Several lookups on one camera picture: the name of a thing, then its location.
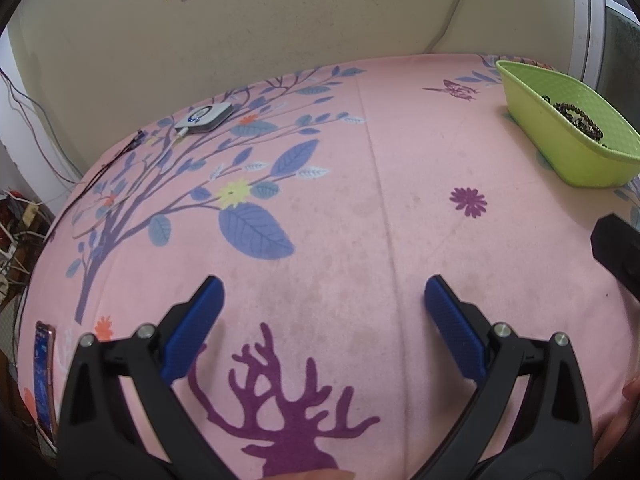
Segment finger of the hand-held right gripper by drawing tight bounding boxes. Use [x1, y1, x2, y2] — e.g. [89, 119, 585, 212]
[590, 212, 640, 304]

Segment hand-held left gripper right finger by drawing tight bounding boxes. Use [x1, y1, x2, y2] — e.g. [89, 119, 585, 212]
[424, 275, 596, 480]

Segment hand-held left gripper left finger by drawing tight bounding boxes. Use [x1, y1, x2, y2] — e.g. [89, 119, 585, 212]
[57, 275, 226, 480]

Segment green plastic basket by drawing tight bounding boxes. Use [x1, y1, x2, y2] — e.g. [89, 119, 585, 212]
[495, 60, 640, 189]

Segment pile of bead jewelry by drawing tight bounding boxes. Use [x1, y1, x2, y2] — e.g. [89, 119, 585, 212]
[541, 94, 609, 149]

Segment pink tree-print bedsheet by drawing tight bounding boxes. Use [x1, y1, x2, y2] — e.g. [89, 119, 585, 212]
[15, 52, 640, 480]

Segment smartphone with pink case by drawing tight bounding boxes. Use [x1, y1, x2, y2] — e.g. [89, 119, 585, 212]
[33, 320, 57, 442]

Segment white floor power strip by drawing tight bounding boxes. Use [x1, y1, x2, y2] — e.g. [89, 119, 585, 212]
[19, 202, 42, 229]

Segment white square charger device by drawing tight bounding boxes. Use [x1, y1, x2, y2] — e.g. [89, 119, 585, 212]
[173, 102, 235, 135]

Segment thin black cable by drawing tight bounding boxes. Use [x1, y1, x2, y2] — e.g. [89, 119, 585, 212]
[47, 130, 147, 242]

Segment white window frame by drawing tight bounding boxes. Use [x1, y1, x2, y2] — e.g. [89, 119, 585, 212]
[570, 0, 609, 87]

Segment bundle of wall wires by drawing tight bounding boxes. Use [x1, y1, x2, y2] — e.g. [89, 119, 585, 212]
[0, 67, 84, 187]

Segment wall power cable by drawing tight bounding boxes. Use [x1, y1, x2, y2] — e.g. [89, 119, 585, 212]
[429, 0, 494, 57]

